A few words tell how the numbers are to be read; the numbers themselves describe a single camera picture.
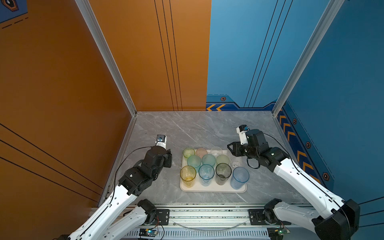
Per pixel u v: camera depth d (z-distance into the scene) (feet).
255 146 1.87
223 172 2.59
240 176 2.73
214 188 2.73
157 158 1.65
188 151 3.00
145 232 2.34
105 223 1.33
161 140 1.98
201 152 2.98
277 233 2.29
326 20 2.40
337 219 1.20
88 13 2.33
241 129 2.24
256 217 2.39
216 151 3.10
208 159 2.85
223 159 2.82
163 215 2.43
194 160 2.92
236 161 2.93
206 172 2.65
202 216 2.47
